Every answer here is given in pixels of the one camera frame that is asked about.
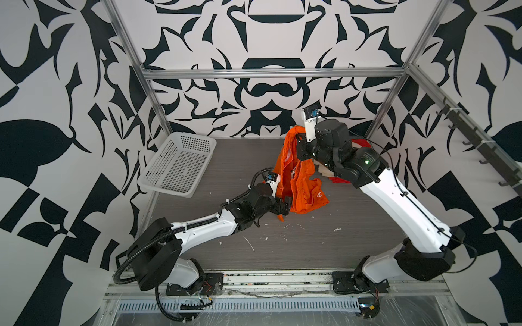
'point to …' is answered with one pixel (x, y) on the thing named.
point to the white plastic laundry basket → (179, 165)
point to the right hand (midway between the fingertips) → (300, 134)
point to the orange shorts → (294, 177)
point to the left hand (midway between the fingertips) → (286, 191)
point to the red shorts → (359, 141)
